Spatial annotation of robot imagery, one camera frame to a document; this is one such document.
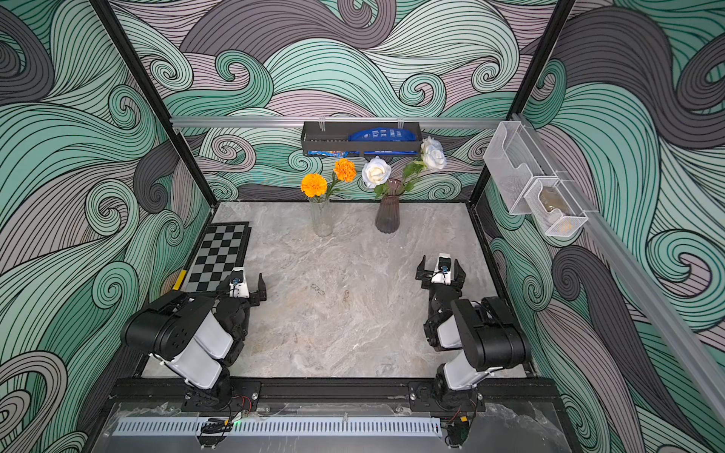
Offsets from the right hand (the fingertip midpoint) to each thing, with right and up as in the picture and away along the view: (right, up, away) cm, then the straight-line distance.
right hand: (445, 261), depth 86 cm
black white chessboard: (-78, +2, +15) cm, 79 cm away
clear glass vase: (-40, +14, +12) cm, 44 cm away
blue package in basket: (-19, +42, +6) cm, 46 cm away
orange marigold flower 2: (-32, +28, -3) cm, 42 cm away
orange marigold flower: (-40, +23, -7) cm, 47 cm away
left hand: (-64, -4, +1) cm, 64 cm away
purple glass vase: (-16, +17, +14) cm, 28 cm away
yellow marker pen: (-92, -8, +12) cm, 93 cm away
